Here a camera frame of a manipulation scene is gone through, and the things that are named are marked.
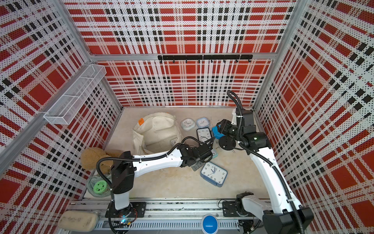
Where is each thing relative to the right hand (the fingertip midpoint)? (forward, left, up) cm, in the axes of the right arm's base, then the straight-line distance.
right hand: (222, 126), depth 73 cm
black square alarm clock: (+13, +8, -27) cm, 31 cm away
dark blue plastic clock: (-15, +3, -26) cm, 31 cm away
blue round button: (-39, +7, -26) cm, 47 cm away
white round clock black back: (+5, -7, -25) cm, 27 cm away
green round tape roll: (-22, +66, -24) cm, 73 cm away
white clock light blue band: (+23, +20, -26) cm, 40 cm away
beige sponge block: (-38, +69, -23) cm, 82 cm away
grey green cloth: (-19, +74, -26) cm, 80 cm away
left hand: (-8, +13, -19) cm, 25 cm away
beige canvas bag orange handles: (+12, +42, -22) cm, 49 cm away
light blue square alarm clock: (+24, +9, -26) cm, 36 cm away
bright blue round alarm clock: (+13, -1, -26) cm, 29 cm away
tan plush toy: (-12, +67, -7) cm, 68 cm away
